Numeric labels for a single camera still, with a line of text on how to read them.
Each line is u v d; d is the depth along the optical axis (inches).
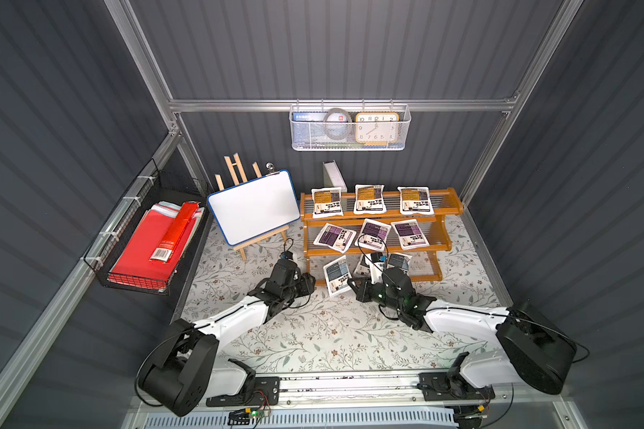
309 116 34.7
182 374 16.5
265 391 29.6
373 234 34.8
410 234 35.1
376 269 29.8
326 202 31.1
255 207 36.2
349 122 34.0
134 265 27.0
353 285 32.2
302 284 31.0
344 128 34.9
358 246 34.2
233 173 34.5
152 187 30.5
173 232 28.5
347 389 29.7
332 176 37.0
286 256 31.2
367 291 29.1
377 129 34.7
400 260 38.0
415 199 31.0
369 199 31.0
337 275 33.9
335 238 34.1
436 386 29.1
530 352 17.0
